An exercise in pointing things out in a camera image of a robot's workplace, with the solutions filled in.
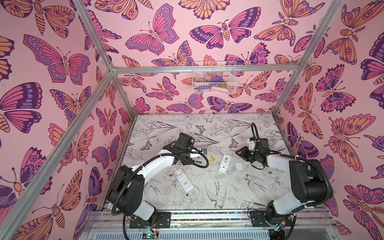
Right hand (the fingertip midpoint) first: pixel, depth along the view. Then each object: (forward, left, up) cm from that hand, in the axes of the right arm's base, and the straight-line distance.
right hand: (237, 151), depth 94 cm
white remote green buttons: (-19, +32, -3) cm, 38 cm away
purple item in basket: (+35, +12, +29) cm, 47 cm away
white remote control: (-7, +8, -3) cm, 11 cm away
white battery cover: (-8, 0, -4) cm, 9 cm away
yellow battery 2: (-5, +17, -4) cm, 18 cm away
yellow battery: (-2, +16, -5) cm, 17 cm away
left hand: (-3, +29, +6) cm, 29 cm away
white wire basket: (+31, +15, +29) cm, 45 cm away
